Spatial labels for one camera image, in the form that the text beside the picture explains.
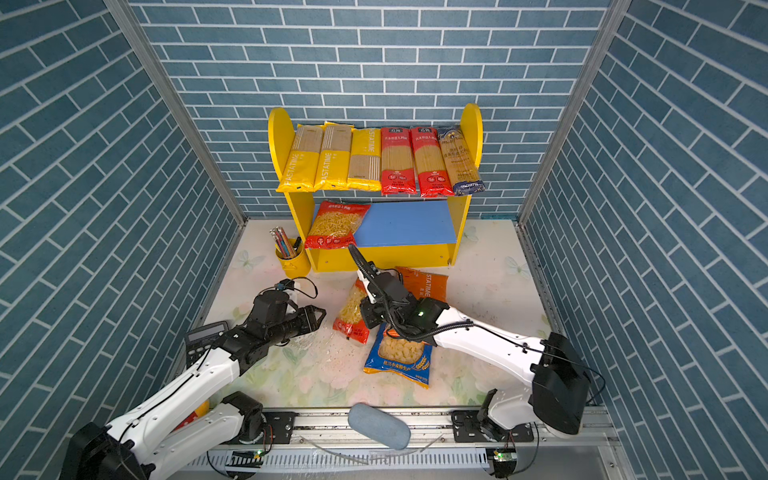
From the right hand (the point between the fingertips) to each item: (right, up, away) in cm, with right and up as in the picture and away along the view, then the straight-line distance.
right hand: (359, 297), depth 77 cm
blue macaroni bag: (+14, -18, +5) cm, 23 cm away
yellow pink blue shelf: (0, +32, +40) cm, 51 cm away
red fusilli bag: (-10, +20, +17) cm, 28 cm away
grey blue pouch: (+6, -31, -5) cm, 31 cm away
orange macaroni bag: (+19, +1, +16) cm, 25 cm away
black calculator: (-48, -14, +9) cm, 51 cm away
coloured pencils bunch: (-27, +15, +17) cm, 35 cm away
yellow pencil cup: (-24, +9, +19) cm, 32 cm away
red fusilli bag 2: (-2, -7, +1) cm, 7 cm away
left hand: (-11, -5, +5) cm, 13 cm away
